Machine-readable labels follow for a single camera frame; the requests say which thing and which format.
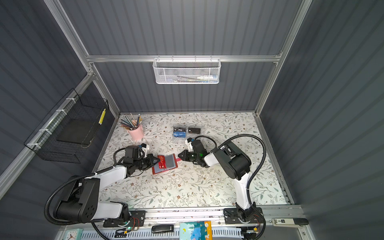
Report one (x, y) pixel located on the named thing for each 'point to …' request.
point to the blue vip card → (179, 134)
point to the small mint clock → (73, 234)
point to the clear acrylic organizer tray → (184, 128)
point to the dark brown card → (194, 130)
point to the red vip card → (162, 163)
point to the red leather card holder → (171, 162)
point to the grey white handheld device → (289, 221)
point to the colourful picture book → (196, 230)
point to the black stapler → (156, 229)
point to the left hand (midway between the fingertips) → (161, 161)
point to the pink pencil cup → (137, 134)
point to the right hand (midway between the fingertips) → (180, 156)
